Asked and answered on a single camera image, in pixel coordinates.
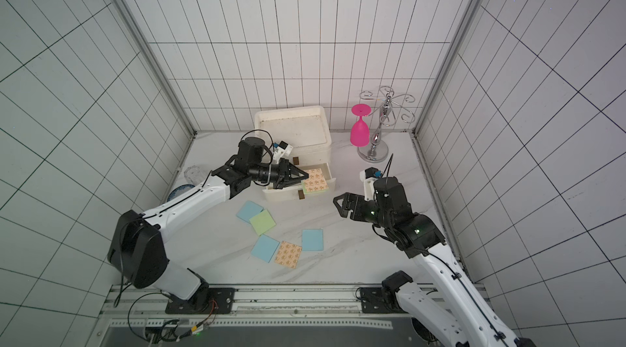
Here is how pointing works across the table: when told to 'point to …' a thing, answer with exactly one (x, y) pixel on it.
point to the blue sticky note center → (312, 239)
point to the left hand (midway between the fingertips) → (304, 181)
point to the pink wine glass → (359, 133)
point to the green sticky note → (262, 221)
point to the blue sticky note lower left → (265, 248)
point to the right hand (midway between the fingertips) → (335, 202)
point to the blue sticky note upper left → (249, 210)
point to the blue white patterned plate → (178, 191)
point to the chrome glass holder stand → (390, 108)
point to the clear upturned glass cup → (194, 174)
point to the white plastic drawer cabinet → (305, 129)
